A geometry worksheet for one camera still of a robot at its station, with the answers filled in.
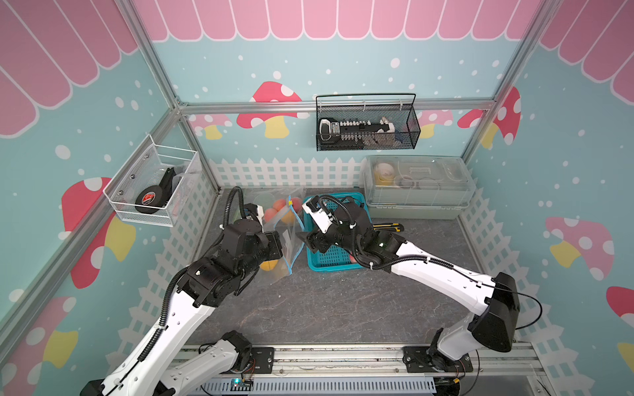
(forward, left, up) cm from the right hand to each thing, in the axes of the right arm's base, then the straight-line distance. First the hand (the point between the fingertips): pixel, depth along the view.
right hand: (306, 224), depth 71 cm
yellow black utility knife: (+20, -34, -29) cm, 49 cm away
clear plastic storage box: (+28, -43, -14) cm, 53 cm away
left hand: (-5, +7, 0) cm, 9 cm away
